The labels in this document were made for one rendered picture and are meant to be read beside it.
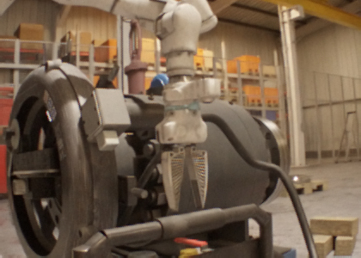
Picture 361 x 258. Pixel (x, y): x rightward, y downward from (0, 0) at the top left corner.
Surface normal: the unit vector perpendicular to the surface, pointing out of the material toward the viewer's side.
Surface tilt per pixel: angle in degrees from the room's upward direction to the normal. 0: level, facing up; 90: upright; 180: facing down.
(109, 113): 67
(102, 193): 96
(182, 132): 94
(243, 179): 100
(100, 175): 89
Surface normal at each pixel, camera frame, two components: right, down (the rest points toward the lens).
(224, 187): 0.65, 0.15
